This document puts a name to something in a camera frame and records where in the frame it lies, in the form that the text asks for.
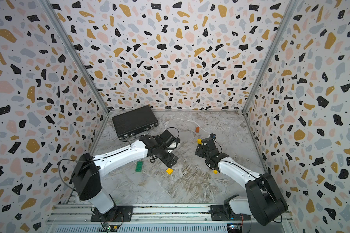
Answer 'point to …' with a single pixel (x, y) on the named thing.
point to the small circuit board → (110, 227)
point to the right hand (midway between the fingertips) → (202, 148)
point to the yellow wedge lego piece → (200, 141)
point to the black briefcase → (134, 122)
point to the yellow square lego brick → (169, 171)
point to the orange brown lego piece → (197, 129)
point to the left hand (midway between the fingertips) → (171, 157)
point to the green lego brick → (139, 166)
